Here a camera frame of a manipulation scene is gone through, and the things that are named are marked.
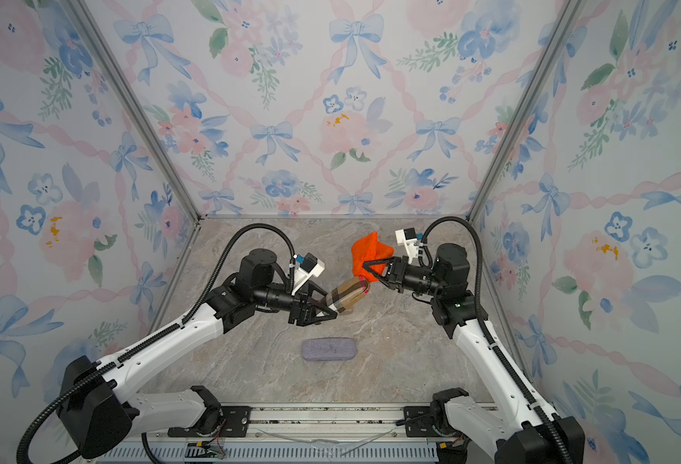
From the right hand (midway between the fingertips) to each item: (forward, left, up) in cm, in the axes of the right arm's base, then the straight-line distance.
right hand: (366, 268), depth 66 cm
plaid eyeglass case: (-6, +4, -1) cm, 7 cm away
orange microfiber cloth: (+4, 0, +2) cm, 4 cm away
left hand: (-7, +7, -6) cm, 12 cm away
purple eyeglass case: (-8, +10, -29) cm, 32 cm away
